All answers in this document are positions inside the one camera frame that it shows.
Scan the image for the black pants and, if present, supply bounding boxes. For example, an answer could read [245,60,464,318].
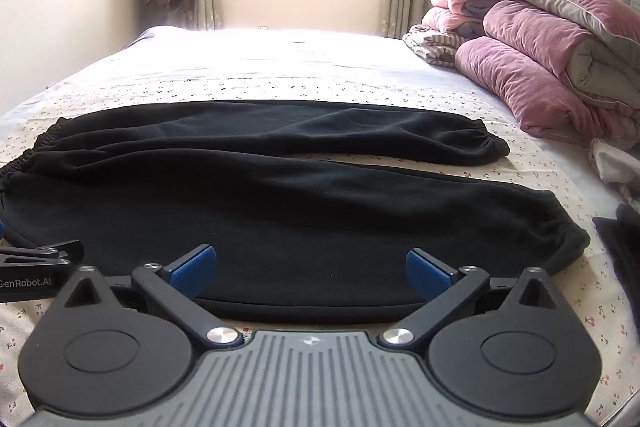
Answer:
[1,101,589,322]

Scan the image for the black garment at right edge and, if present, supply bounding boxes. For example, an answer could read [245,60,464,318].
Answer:
[592,204,640,310]

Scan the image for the white cloth at right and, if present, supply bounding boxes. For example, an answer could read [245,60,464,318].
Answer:
[589,140,640,212]

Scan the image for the cherry print bed sheet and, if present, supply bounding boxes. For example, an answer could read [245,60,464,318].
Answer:
[1,27,639,426]

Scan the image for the striped floral folded cloth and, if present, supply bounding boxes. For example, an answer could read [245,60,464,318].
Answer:
[402,25,468,68]

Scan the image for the pink folded quilt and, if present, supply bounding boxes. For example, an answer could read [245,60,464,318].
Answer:
[420,0,639,148]

